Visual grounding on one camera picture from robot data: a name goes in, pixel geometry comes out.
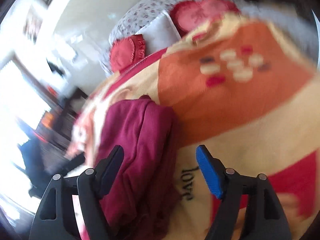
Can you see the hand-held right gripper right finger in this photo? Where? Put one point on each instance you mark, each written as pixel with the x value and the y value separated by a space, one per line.
pixel 210 172

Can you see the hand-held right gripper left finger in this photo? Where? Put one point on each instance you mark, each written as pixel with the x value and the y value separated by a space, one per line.
pixel 108 171

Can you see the maroon sweater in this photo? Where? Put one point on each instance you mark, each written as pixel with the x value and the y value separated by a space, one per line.
pixel 135 140

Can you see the window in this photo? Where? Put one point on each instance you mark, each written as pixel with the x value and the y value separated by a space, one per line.
pixel 22 100

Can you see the dark wooden cabinet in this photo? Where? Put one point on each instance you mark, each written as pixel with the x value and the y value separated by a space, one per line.
pixel 70 110

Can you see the orange yellow printed blanket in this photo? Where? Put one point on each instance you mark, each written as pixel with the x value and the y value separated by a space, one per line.
pixel 225 110

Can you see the dark hanging cloth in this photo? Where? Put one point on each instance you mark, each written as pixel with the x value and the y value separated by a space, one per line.
pixel 55 66

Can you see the red heart pillow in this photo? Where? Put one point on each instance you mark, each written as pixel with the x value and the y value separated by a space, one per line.
pixel 197 15
pixel 123 53

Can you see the eye chart poster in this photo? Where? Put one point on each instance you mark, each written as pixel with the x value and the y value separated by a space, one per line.
pixel 32 26

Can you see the white pillow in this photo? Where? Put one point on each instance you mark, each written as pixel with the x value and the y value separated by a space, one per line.
pixel 161 31

